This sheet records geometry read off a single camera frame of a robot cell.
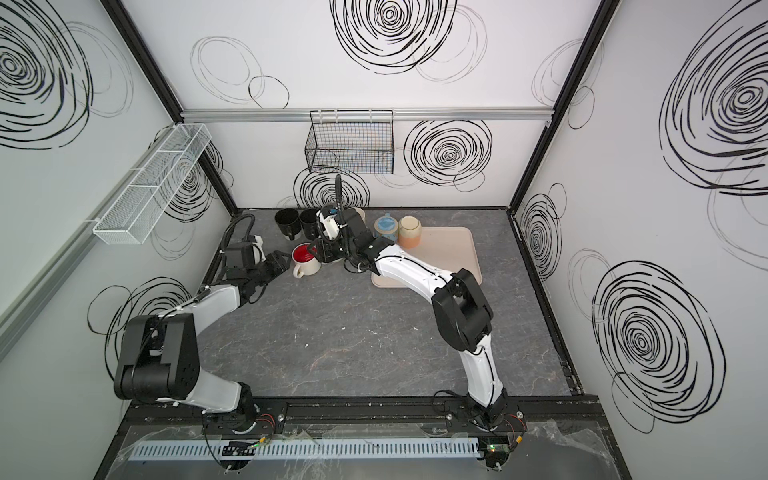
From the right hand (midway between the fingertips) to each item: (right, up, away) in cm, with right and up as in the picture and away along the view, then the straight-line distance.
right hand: (310, 246), depth 83 cm
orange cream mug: (+29, +5, +19) cm, 35 cm away
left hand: (-9, -4, +10) cm, 14 cm away
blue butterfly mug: (+21, +6, +17) cm, 28 cm away
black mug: (-6, +9, +22) cm, 25 cm away
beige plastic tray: (+45, -2, +25) cm, 51 cm away
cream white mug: (-4, -7, +14) cm, 16 cm away
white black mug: (-14, +9, +23) cm, 28 cm away
